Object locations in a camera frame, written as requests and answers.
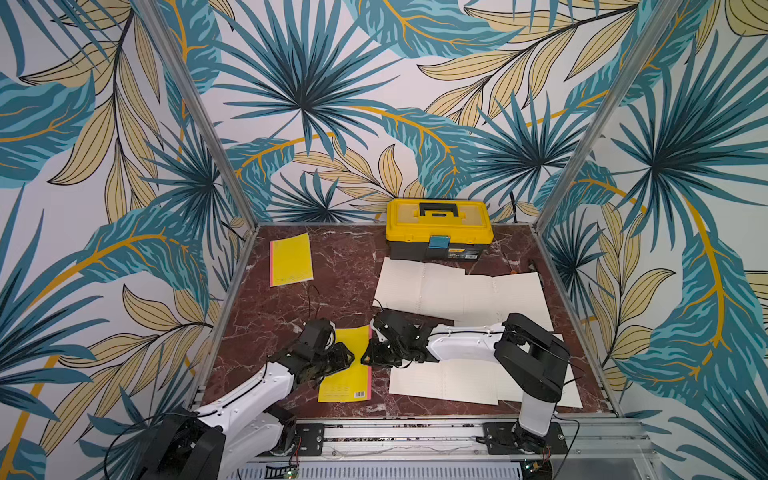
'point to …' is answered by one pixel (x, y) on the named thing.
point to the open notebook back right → (523, 294)
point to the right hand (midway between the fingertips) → (360, 361)
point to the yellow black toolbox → (438, 229)
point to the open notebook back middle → (429, 290)
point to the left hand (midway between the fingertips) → (350, 363)
